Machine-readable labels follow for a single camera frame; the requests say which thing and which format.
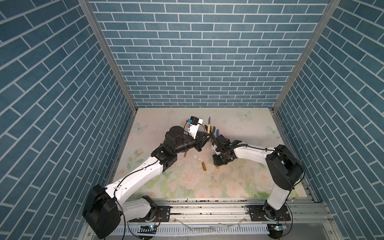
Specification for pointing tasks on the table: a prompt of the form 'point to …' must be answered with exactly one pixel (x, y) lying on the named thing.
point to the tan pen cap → (217, 167)
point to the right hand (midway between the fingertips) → (213, 161)
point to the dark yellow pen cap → (203, 165)
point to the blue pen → (217, 132)
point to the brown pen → (185, 154)
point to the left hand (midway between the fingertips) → (211, 136)
